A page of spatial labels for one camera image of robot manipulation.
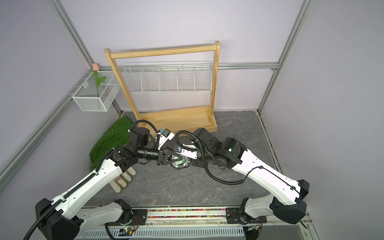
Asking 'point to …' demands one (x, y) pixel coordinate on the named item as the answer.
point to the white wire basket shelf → (169, 77)
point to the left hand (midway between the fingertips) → (179, 160)
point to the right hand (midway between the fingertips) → (194, 149)
